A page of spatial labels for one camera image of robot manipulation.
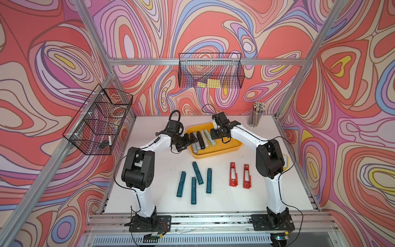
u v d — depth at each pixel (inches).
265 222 28.5
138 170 19.9
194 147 38.5
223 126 29.7
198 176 34.0
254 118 42.3
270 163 21.6
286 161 36.4
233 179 34.3
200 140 40.0
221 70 37.7
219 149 37.8
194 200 30.9
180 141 32.5
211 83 32.4
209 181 33.2
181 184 33.0
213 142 39.7
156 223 28.3
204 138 40.6
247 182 34.0
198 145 39.0
